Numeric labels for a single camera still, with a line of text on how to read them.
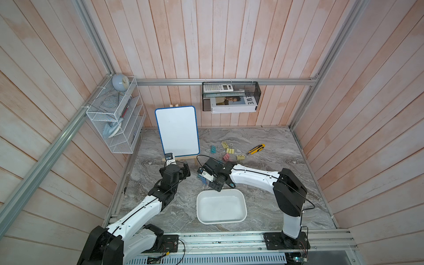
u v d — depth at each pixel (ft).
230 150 3.49
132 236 1.50
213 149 3.51
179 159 3.16
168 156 2.35
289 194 1.56
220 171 2.12
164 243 2.39
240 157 3.32
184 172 2.57
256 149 3.51
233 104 3.06
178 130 2.86
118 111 2.52
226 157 3.37
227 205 2.79
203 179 2.60
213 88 2.97
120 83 2.62
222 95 2.90
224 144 3.60
